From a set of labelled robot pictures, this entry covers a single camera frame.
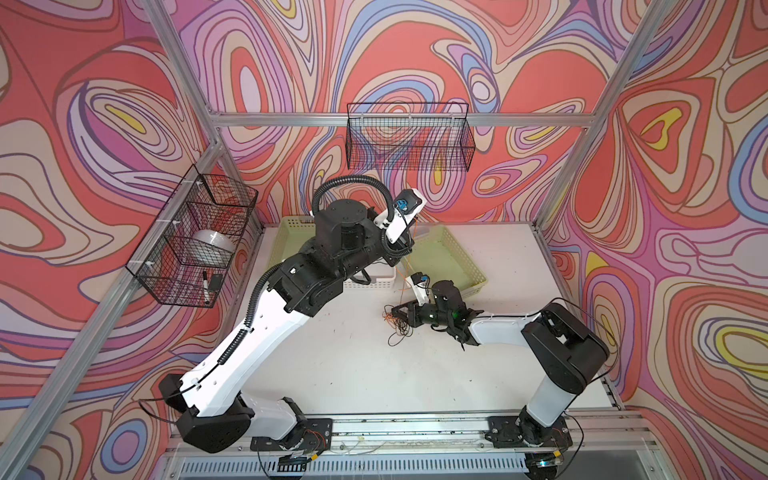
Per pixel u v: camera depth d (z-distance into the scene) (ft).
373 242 1.49
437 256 3.57
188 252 2.34
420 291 2.64
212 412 1.21
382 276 3.05
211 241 2.38
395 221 1.47
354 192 3.66
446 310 2.36
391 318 2.83
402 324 2.81
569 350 1.55
